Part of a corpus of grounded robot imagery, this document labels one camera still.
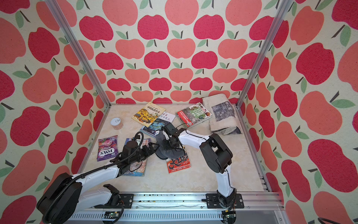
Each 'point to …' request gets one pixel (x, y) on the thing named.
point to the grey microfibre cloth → (164, 153)
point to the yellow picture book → (148, 113)
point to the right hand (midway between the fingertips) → (165, 149)
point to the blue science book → (164, 118)
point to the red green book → (193, 115)
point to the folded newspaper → (223, 119)
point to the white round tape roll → (116, 123)
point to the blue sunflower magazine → (137, 168)
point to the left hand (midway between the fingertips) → (157, 151)
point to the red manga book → (177, 164)
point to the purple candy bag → (107, 148)
